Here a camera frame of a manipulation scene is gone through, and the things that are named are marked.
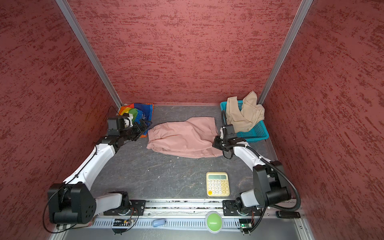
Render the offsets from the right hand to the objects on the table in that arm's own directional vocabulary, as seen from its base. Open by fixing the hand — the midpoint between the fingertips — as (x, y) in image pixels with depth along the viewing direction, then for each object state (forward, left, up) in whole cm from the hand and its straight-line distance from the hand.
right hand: (212, 145), depth 90 cm
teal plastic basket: (+11, -33, -3) cm, 35 cm away
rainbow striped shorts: (+29, +52, +1) cm, 60 cm away
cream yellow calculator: (-21, -1, -4) cm, 22 cm away
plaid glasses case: (-38, +71, -3) cm, 80 cm away
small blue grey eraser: (-38, +30, -5) cm, 48 cm away
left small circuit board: (-37, +49, -9) cm, 62 cm away
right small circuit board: (-39, -13, -8) cm, 42 cm away
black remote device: (-36, -34, -5) cm, 50 cm away
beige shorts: (+26, -26, -1) cm, 37 cm away
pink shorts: (+9, +13, -6) cm, 17 cm away
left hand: (+5, +37, +12) cm, 39 cm away
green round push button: (-38, +3, -6) cm, 39 cm away
